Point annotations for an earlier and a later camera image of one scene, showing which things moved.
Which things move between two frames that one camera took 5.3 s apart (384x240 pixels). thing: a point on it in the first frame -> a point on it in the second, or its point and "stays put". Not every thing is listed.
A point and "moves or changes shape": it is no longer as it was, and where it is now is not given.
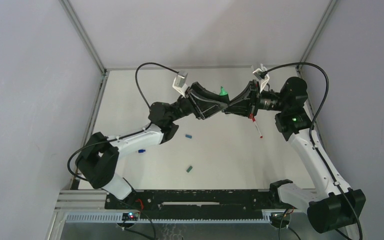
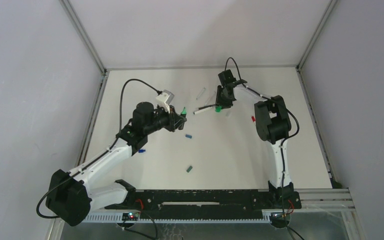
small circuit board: (130, 216) stays put
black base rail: (197, 201) stays put
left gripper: (194, 101) -> (174, 121)
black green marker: (223, 95) moves or changes shape
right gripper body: (253, 100) -> (224, 99)
